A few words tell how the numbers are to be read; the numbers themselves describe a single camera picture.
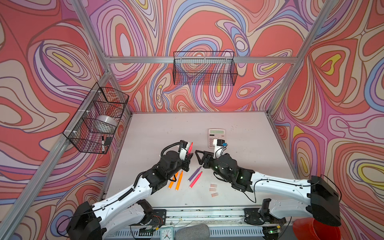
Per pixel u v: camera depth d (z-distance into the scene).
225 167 0.54
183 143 0.64
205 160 0.65
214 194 0.80
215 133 1.04
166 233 0.68
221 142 0.65
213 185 0.84
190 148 0.73
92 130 0.76
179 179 0.85
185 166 0.68
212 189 0.82
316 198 0.41
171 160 0.56
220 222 0.73
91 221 0.39
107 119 0.73
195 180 0.85
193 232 0.67
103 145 0.72
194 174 0.88
